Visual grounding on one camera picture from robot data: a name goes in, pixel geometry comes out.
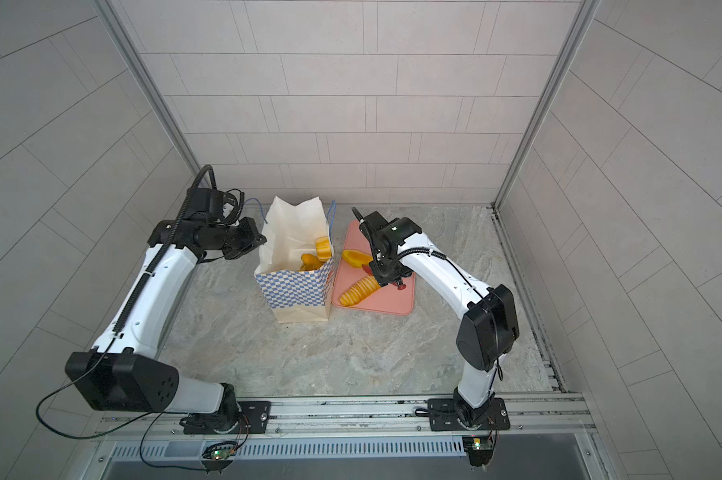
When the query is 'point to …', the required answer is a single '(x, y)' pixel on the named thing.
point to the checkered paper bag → (289, 232)
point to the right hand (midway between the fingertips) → (388, 276)
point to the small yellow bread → (356, 258)
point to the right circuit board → (479, 449)
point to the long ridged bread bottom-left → (359, 291)
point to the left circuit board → (219, 451)
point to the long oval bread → (310, 262)
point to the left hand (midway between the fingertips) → (274, 233)
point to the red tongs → (368, 269)
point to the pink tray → (389, 299)
